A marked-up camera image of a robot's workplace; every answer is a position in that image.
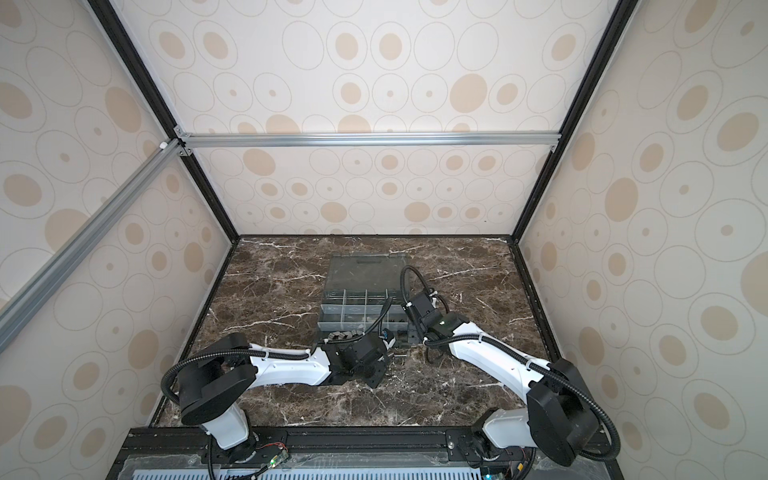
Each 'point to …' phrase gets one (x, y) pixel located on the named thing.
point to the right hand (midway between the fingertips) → (420, 328)
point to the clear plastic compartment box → (357, 290)
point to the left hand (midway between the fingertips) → (392, 369)
